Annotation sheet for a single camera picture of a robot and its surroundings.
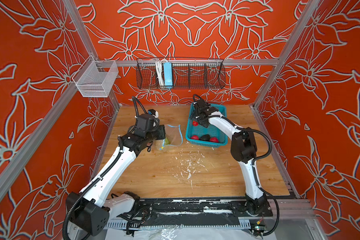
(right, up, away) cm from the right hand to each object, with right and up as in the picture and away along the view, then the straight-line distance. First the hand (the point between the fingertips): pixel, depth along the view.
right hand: (194, 117), depth 100 cm
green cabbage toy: (-18, -15, -9) cm, 25 cm away
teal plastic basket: (+5, -9, +3) cm, 11 cm away
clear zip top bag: (-14, -12, -13) cm, 22 cm away
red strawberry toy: (0, -13, -5) cm, 14 cm away
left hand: (-18, -6, -25) cm, 31 cm away
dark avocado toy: (+7, -13, -5) cm, 16 cm away
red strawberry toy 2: (+12, -14, -7) cm, 20 cm away
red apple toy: (+1, -4, +3) cm, 6 cm away
